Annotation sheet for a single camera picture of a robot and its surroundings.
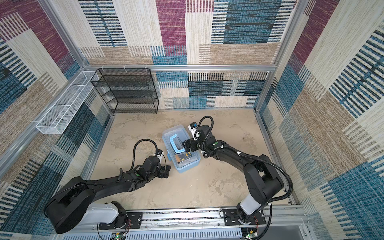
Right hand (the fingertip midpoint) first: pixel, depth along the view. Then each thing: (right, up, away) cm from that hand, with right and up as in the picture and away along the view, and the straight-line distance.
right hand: (189, 142), depth 88 cm
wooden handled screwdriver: (-7, -8, -3) cm, 11 cm away
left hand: (-15, -12, +1) cm, 19 cm away
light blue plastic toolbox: (-5, -9, -4) cm, 11 cm away
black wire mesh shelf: (-46, +35, +22) cm, 62 cm away
